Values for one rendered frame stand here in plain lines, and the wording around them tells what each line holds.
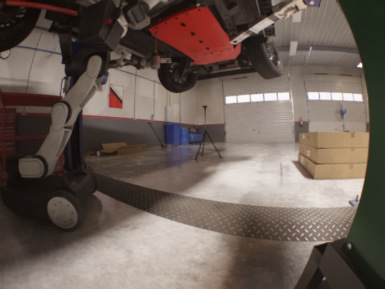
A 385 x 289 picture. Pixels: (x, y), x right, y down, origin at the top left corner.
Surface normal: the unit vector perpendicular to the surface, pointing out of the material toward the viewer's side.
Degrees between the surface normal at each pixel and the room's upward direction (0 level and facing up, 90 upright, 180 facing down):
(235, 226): 23
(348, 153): 90
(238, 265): 0
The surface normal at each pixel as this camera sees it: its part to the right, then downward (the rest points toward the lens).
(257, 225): -0.21, -0.90
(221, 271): -0.03, -1.00
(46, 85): 0.88, 0.00
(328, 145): -0.47, 0.05
